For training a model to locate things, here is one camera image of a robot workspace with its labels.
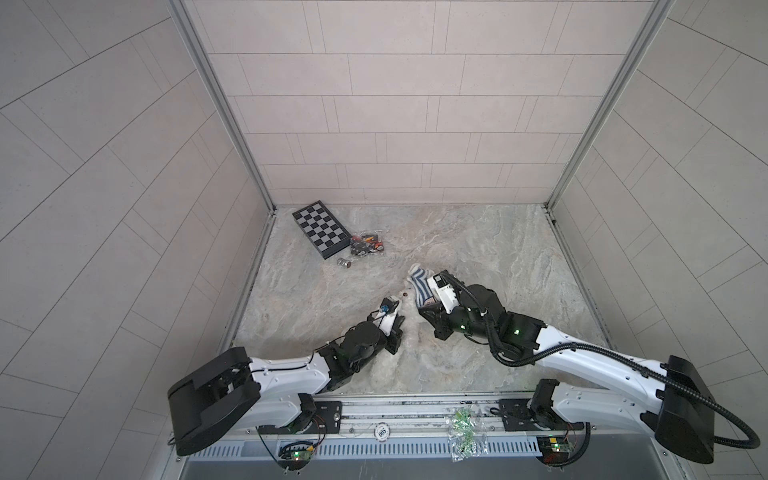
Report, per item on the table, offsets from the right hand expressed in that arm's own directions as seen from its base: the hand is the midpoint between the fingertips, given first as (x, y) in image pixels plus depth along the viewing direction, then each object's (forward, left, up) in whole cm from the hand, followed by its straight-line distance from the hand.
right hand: (418, 317), depth 72 cm
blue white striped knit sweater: (+9, -1, +3) cm, 9 cm away
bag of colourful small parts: (+33, +16, -12) cm, 38 cm away
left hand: (+4, +1, -7) cm, 8 cm away
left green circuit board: (-24, +29, -13) cm, 40 cm away
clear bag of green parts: (-22, -10, -16) cm, 29 cm away
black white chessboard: (+40, +30, -10) cm, 51 cm away
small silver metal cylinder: (+27, +22, -13) cm, 37 cm away
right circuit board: (-26, -29, -17) cm, 43 cm away
